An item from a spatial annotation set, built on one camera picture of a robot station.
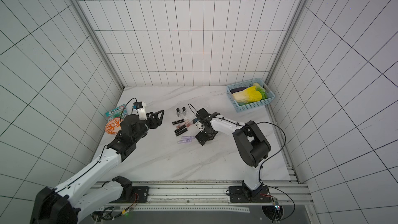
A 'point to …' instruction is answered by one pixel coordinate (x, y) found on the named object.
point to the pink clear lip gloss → (186, 123)
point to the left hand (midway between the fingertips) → (157, 114)
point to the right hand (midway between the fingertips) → (201, 137)
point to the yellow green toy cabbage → (251, 95)
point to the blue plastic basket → (235, 87)
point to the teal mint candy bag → (120, 111)
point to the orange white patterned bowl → (113, 126)
